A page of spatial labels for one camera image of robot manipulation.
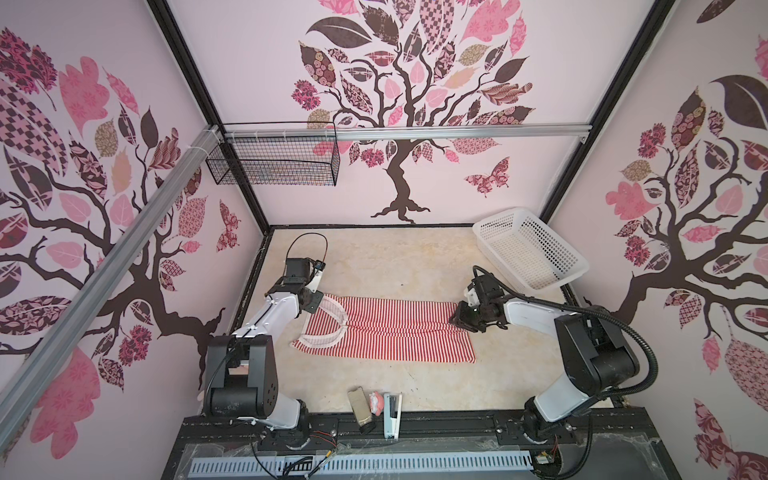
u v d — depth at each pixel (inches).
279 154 37.3
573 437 28.6
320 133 35.6
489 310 27.7
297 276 28.1
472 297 34.3
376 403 29.1
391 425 28.7
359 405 29.4
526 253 43.5
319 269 32.8
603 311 34.5
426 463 27.5
